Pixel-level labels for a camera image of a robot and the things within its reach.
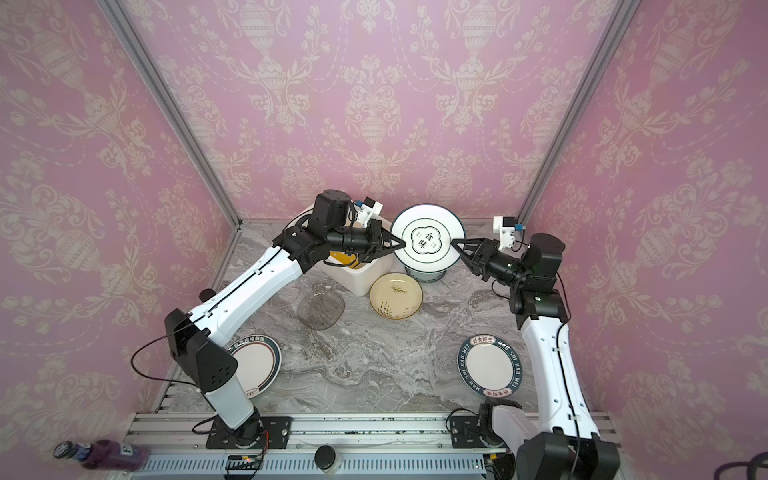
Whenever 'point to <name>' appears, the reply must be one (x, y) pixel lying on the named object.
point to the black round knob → (328, 459)
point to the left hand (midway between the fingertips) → (406, 247)
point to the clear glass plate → (321, 310)
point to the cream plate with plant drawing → (395, 296)
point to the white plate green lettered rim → (490, 365)
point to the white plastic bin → (359, 280)
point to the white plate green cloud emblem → (428, 231)
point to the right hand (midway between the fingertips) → (452, 246)
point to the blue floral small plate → (426, 277)
